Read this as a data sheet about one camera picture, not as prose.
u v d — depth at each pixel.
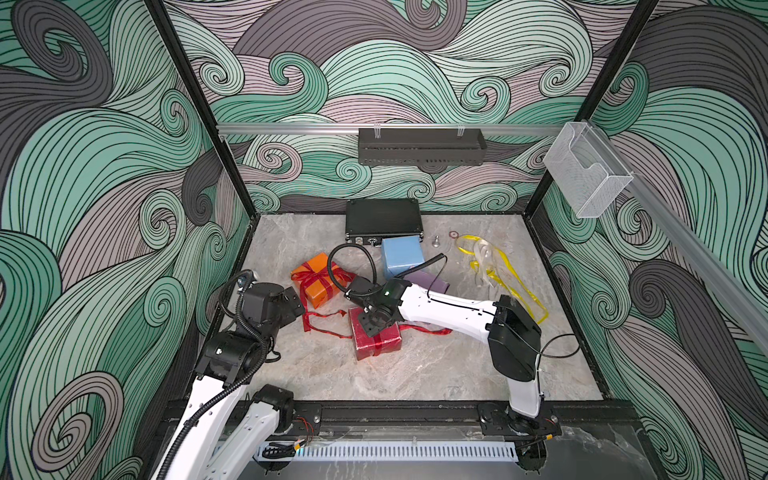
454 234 1.14
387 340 0.80
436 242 1.08
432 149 0.93
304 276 0.92
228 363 0.44
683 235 0.61
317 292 0.89
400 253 1.03
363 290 0.64
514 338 0.48
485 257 1.06
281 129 1.89
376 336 0.80
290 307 0.64
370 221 1.12
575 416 0.74
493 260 1.04
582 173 0.81
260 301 0.49
